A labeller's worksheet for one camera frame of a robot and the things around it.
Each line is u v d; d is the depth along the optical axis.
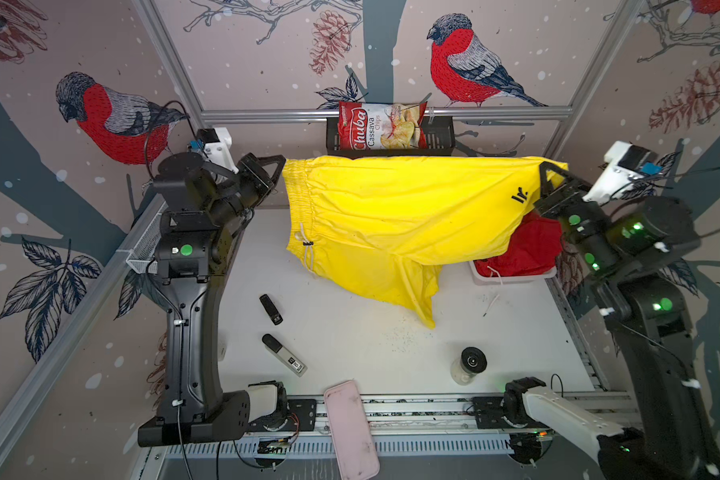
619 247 0.37
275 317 0.88
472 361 0.72
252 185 0.49
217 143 0.49
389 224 0.62
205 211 0.40
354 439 0.69
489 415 0.73
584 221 0.42
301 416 0.73
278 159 0.56
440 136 0.95
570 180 0.45
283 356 0.81
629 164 0.40
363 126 0.88
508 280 0.90
